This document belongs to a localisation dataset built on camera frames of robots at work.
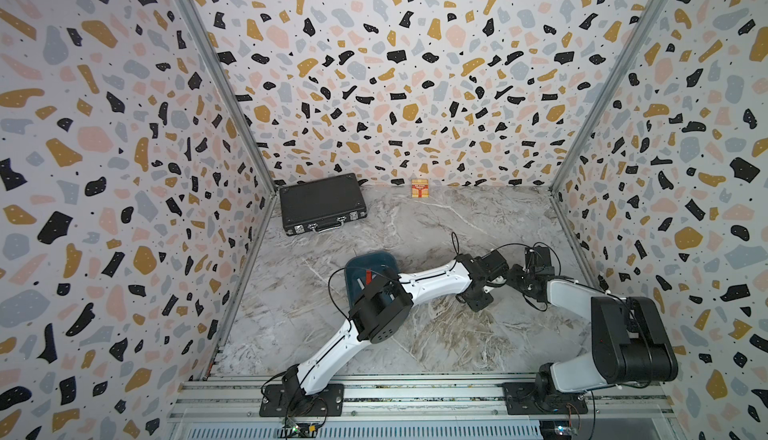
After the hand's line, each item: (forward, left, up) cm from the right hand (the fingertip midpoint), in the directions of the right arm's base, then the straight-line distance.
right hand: (513, 275), depth 96 cm
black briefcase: (+24, +70, +6) cm, 74 cm away
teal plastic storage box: (-2, +51, +3) cm, 51 cm away
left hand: (-9, +11, 0) cm, 14 cm away
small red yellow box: (+38, +30, +1) cm, 48 cm away
